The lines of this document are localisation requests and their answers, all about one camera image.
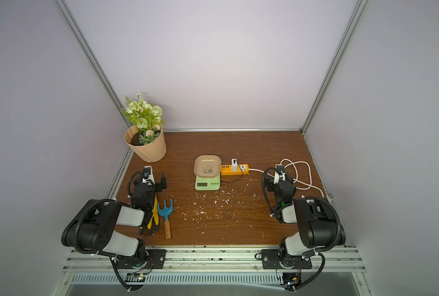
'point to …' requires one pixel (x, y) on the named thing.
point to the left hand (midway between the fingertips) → (154, 171)
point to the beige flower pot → (153, 152)
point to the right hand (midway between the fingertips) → (277, 170)
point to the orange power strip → (227, 169)
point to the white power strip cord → (296, 179)
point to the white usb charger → (234, 164)
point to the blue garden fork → (165, 211)
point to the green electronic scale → (208, 184)
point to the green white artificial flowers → (146, 118)
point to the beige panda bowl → (208, 166)
